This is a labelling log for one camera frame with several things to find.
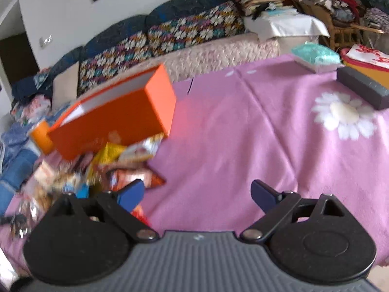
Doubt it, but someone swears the teal tissue pack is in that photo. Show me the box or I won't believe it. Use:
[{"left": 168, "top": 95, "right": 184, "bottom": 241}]
[{"left": 291, "top": 42, "right": 343, "bottom": 74}]

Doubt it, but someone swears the orange cardboard box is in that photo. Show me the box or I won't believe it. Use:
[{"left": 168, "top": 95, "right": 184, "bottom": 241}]
[{"left": 48, "top": 65, "right": 177, "bottom": 160}]

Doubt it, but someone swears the dark grey long box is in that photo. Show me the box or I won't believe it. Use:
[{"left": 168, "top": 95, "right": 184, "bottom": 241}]
[{"left": 336, "top": 67, "right": 389, "bottom": 110}]

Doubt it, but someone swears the wall light switch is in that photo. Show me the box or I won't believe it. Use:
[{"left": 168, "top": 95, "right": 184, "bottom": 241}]
[{"left": 39, "top": 35, "right": 53, "bottom": 49}]

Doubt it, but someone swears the orange red snack packet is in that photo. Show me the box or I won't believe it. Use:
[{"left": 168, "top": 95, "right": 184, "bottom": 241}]
[{"left": 107, "top": 168, "right": 166, "bottom": 191}]

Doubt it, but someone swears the Kaka yellow chips bag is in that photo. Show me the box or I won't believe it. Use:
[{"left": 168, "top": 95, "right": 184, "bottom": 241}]
[{"left": 86, "top": 142, "right": 127, "bottom": 186}]

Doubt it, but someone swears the pink flower tablecloth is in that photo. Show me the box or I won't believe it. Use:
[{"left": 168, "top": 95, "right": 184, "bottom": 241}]
[{"left": 142, "top": 55, "right": 388, "bottom": 266}]

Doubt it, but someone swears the left floral cushion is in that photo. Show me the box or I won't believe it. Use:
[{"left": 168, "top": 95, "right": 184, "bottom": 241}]
[{"left": 77, "top": 32, "right": 152, "bottom": 96}]

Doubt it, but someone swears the silver beige snack packet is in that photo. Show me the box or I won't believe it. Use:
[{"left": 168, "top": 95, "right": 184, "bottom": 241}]
[{"left": 118, "top": 133, "right": 164, "bottom": 162}]

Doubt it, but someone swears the blue striped blanket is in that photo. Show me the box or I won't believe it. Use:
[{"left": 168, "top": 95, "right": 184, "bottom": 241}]
[{"left": 1, "top": 122, "right": 41, "bottom": 214}]

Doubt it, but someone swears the floral cushion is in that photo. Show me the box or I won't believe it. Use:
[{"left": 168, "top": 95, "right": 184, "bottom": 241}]
[
  {"left": 77, "top": 32, "right": 152, "bottom": 96},
  {"left": 148, "top": 1, "right": 245, "bottom": 57}
]

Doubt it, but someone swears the orange paper cup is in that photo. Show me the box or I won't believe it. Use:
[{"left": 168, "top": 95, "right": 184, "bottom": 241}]
[{"left": 28, "top": 119, "right": 55, "bottom": 155}]

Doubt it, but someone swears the right floral cushion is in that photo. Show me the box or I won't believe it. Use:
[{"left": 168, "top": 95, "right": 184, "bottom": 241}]
[{"left": 148, "top": 1, "right": 245, "bottom": 57}]

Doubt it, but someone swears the beige plain cushion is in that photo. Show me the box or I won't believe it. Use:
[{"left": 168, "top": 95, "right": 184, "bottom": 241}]
[{"left": 52, "top": 62, "right": 79, "bottom": 110}]

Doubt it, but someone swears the sofa with quilted cover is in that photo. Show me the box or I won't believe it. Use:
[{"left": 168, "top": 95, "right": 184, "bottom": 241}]
[{"left": 11, "top": 0, "right": 280, "bottom": 104}]

